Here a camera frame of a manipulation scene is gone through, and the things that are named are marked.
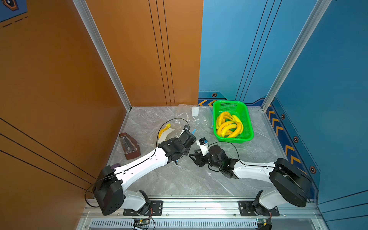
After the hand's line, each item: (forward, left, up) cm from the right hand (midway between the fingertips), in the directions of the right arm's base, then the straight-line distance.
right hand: (192, 153), depth 82 cm
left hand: (+5, +5, +5) cm, 9 cm away
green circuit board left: (-31, +23, -11) cm, 41 cm away
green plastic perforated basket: (+43, -38, -6) cm, 58 cm away
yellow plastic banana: (+22, -18, 0) cm, 28 cm away
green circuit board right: (-30, -36, -14) cm, 49 cm away
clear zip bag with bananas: (+6, +9, +24) cm, 26 cm away
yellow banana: (+25, -29, -6) cm, 38 cm away
